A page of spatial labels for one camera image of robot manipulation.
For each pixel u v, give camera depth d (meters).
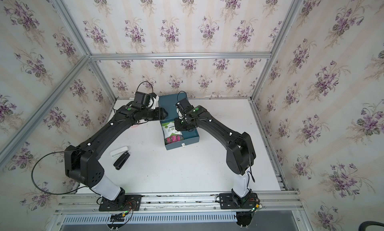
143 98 0.65
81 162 0.42
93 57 0.94
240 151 0.47
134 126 0.59
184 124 0.71
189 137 0.75
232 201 0.66
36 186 0.39
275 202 0.75
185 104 0.66
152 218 0.70
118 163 0.84
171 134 0.82
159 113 0.73
